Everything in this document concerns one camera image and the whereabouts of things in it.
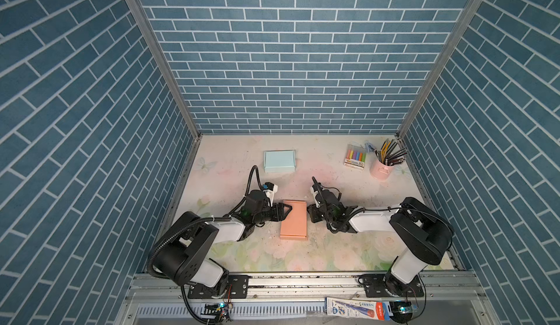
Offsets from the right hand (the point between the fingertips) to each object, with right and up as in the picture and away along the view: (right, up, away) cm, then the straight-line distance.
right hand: (306, 207), depth 92 cm
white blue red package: (+15, -27, -23) cm, 39 cm away
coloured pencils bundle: (+38, +22, +7) cm, 44 cm away
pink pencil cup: (+34, +15, +5) cm, 37 cm away
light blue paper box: (-12, +19, +13) cm, 26 cm away
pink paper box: (-5, -6, -8) cm, 11 cm away
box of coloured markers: (+27, +21, +19) cm, 39 cm away
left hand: (-8, 0, -5) cm, 9 cm away
